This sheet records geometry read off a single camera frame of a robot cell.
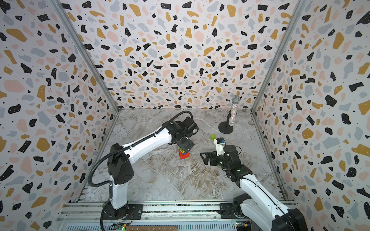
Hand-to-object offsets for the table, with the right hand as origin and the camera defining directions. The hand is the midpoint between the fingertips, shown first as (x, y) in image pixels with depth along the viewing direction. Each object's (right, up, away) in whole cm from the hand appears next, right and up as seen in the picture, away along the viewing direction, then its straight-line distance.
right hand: (205, 151), depth 81 cm
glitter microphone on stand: (+19, +13, +28) cm, 36 cm away
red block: (-13, -5, +9) cm, 17 cm away
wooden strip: (-26, -34, -13) cm, 45 cm away
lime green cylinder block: (+7, +6, +21) cm, 23 cm away
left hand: (-12, +6, +2) cm, 13 cm away
